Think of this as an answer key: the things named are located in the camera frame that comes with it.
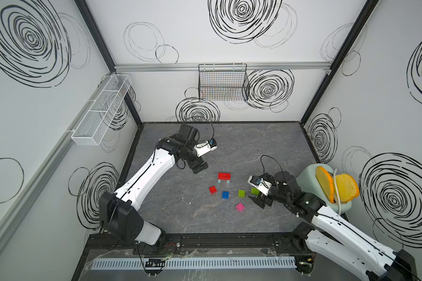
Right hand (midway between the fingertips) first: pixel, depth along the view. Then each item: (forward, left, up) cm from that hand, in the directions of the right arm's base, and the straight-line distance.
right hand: (256, 186), depth 78 cm
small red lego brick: (+2, +20, -11) cm, 23 cm away
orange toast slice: (-1, -26, +9) cm, 28 cm away
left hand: (+11, +25, +7) cm, 28 cm away
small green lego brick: (+1, +5, -11) cm, 12 cm away
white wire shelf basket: (+13, +70, +22) cm, 74 cm away
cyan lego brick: (+7, +16, -11) cm, 21 cm away
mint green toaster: (+2, -22, +2) cm, 23 cm away
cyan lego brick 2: (+7, +12, -11) cm, 17 cm away
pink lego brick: (-6, +6, -11) cm, 14 cm away
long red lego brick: (+8, +14, -8) cm, 18 cm away
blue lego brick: (0, +13, -11) cm, 17 cm away
